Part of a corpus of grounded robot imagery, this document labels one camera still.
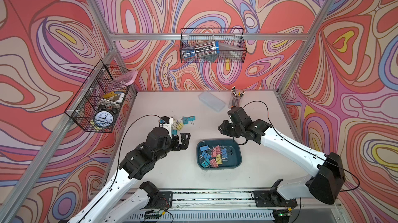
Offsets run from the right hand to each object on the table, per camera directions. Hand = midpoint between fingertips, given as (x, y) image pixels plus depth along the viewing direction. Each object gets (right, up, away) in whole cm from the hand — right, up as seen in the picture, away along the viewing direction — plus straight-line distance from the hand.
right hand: (220, 132), depth 79 cm
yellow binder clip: (0, -16, +5) cm, 16 cm away
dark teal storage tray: (+9, -17, +5) cm, 20 cm away
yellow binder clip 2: (-24, +1, +19) cm, 31 cm away
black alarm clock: (-53, +9, -12) cm, 55 cm away
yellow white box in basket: (-51, +19, -5) cm, 54 cm away
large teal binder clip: (-20, +4, +24) cm, 32 cm away
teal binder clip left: (-27, -3, +17) cm, 32 cm away
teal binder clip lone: (-7, -17, +3) cm, 19 cm away
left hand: (-18, 0, -10) cm, 20 cm away
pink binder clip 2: (-3, -17, +3) cm, 18 cm away
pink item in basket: (-52, +29, +7) cm, 60 cm away
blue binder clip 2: (-7, -14, +7) cm, 17 cm away
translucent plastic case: (-2, +18, +34) cm, 39 cm away
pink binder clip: (-2, -12, +7) cm, 14 cm away
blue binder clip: (-8, -11, +8) cm, 16 cm away
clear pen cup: (+12, +19, +18) cm, 29 cm away
